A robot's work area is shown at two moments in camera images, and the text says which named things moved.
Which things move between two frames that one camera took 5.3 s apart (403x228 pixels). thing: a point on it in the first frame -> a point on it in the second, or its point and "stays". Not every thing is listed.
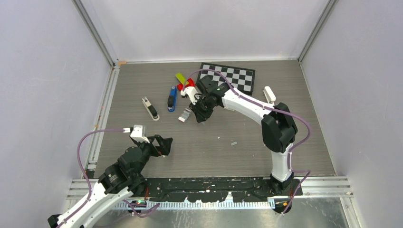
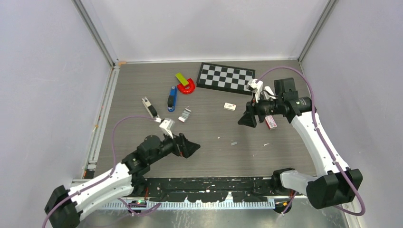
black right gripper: (200, 116) -> (248, 118)
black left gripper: (166, 142) -> (183, 147)
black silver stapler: (151, 109) stays
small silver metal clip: (185, 115) stays
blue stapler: (171, 99) stays
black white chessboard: (241, 80) stays
